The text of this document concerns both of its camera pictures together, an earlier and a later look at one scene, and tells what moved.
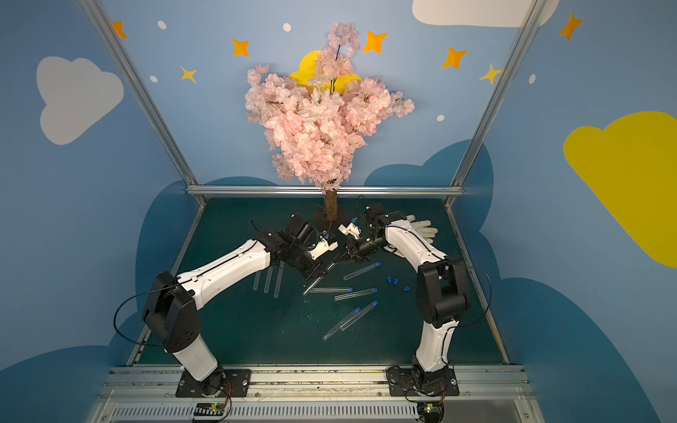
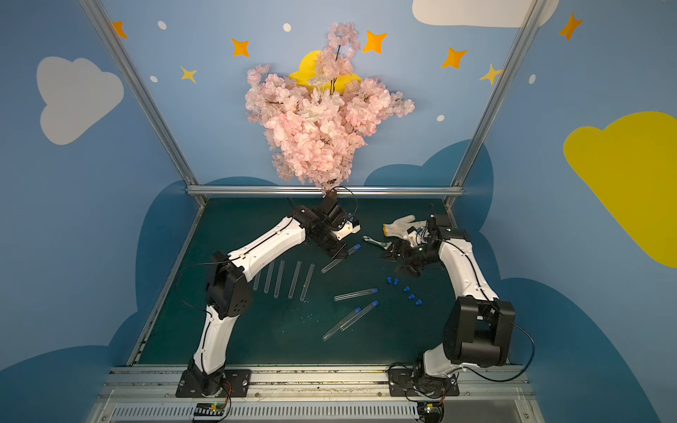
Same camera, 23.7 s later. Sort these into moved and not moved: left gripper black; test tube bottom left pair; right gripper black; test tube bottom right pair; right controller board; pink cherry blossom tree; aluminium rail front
Moved: left gripper black; right gripper black
Not moved: right controller board; test tube bottom right pair; aluminium rail front; test tube bottom left pair; pink cherry blossom tree
